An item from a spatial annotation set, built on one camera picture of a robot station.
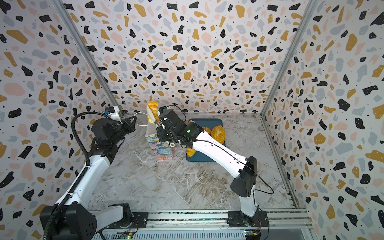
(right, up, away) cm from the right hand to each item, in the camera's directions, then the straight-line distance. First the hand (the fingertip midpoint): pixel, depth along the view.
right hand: (155, 128), depth 70 cm
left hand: (-11, +7, +5) cm, 14 cm away
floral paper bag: (-1, -12, +18) cm, 22 cm away
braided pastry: (-2, +11, +5) cm, 12 cm away
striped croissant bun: (+15, -15, +25) cm, 33 cm away
